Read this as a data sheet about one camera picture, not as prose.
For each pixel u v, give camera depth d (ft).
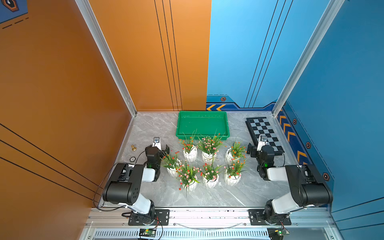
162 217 2.43
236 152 2.72
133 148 3.22
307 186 1.50
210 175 2.39
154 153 2.37
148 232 2.34
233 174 2.49
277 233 2.32
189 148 2.81
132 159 3.10
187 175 2.37
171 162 2.65
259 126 3.49
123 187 1.48
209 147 2.72
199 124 3.70
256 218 2.38
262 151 2.41
